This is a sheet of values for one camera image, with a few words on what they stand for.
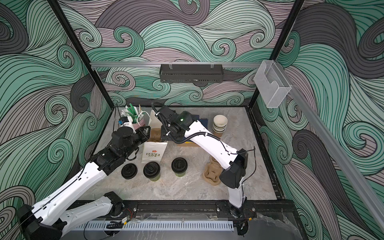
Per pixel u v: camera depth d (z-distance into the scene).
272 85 0.78
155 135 0.66
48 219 0.38
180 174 0.79
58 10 0.72
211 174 0.83
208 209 0.74
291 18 0.75
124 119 0.62
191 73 0.96
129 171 0.83
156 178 0.81
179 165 0.76
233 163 0.43
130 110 0.93
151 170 0.75
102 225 0.70
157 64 0.94
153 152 0.77
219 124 0.91
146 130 0.70
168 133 0.51
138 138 0.62
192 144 1.01
